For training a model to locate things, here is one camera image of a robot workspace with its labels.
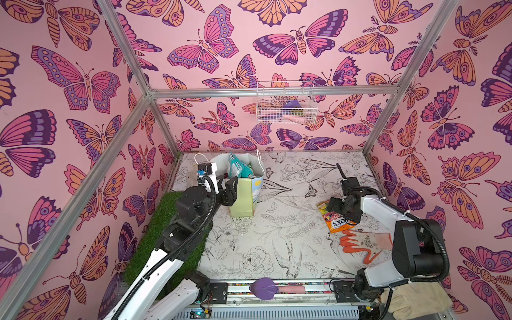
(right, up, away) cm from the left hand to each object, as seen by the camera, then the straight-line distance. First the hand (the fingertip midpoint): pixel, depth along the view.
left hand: (231, 175), depth 65 cm
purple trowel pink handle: (+11, -42, +9) cm, 44 cm away
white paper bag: (+5, -6, +15) cm, 17 cm away
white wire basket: (+15, +38, +33) cm, 53 cm away
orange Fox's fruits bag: (+43, -22, +25) cm, 54 cm away
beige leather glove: (+66, -45, +7) cm, 81 cm away
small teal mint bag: (0, +3, +13) cm, 14 cm away
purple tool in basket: (+25, +34, +31) cm, 52 cm away
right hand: (+46, -17, +27) cm, 55 cm away
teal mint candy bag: (+3, +2, +17) cm, 17 cm away
